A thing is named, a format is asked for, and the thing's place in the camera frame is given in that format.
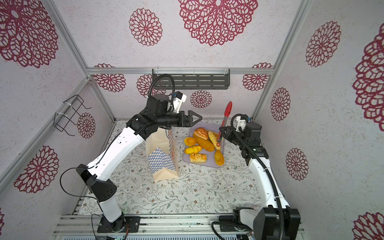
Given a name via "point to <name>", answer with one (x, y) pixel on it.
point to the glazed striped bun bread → (201, 132)
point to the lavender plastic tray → (215, 126)
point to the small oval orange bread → (219, 158)
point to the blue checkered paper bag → (160, 149)
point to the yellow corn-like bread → (214, 137)
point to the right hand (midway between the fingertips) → (221, 126)
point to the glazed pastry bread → (198, 158)
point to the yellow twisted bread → (190, 150)
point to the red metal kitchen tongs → (228, 110)
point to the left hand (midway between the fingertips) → (195, 120)
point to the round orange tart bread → (190, 141)
